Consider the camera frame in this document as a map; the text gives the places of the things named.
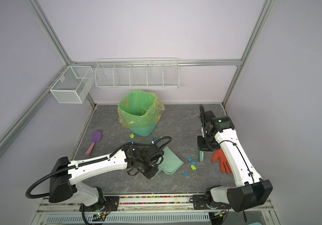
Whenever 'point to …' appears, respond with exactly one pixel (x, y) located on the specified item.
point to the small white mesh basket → (73, 85)
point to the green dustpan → (171, 162)
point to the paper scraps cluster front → (193, 167)
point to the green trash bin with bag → (140, 111)
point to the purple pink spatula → (96, 136)
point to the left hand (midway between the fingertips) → (151, 175)
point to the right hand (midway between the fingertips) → (205, 149)
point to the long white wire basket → (137, 73)
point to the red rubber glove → (225, 164)
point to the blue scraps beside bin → (133, 140)
